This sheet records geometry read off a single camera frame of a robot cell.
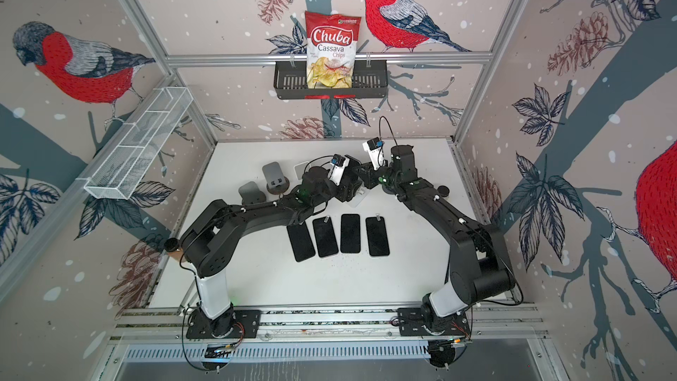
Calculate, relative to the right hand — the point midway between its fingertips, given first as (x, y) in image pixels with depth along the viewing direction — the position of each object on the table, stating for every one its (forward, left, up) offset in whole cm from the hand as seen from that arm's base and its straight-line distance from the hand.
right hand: (354, 167), depth 85 cm
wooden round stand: (-1, +40, -16) cm, 43 cm away
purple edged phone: (-16, +10, -20) cm, 27 cm away
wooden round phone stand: (+3, +30, -16) cm, 34 cm away
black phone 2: (-14, -9, -23) cm, 28 cm away
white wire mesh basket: (-11, +66, +10) cm, 67 cm away
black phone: (-18, +18, -19) cm, 32 cm away
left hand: (0, -1, -3) cm, 4 cm away
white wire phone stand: (+7, +20, -10) cm, 23 cm away
